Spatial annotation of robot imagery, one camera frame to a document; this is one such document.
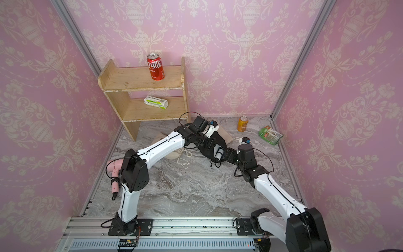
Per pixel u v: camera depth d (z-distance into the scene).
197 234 0.74
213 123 0.79
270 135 1.08
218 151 0.95
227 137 1.08
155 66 0.72
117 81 0.78
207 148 0.83
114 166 0.89
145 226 0.74
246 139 0.75
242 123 1.06
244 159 0.64
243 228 0.73
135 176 0.51
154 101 0.95
